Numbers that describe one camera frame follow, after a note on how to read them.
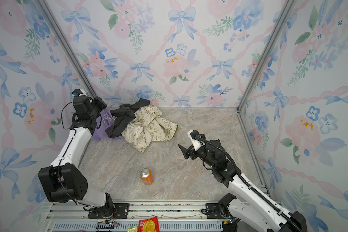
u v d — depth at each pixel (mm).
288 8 690
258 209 446
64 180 425
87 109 609
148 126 1008
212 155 572
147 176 757
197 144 628
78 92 675
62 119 619
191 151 636
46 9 694
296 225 383
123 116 983
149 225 690
